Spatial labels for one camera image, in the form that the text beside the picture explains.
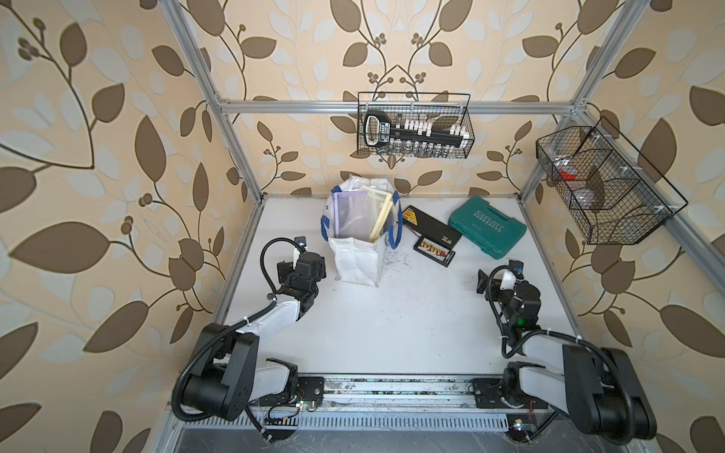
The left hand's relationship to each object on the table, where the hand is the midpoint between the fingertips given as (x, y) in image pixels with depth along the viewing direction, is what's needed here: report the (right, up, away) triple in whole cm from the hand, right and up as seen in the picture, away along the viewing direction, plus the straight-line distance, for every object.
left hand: (296, 258), depth 89 cm
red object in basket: (+82, +26, -8) cm, 86 cm away
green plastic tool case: (+67, +10, +16) cm, 70 cm away
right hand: (+64, -5, 0) cm, 64 cm away
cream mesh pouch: (+28, +15, +2) cm, 32 cm away
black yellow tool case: (+49, +6, +16) cm, 52 cm away
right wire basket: (+88, +18, -16) cm, 91 cm away
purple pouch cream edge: (+18, +14, +5) cm, 23 cm away
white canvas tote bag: (+19, -1, 0) cm, 19 cm away
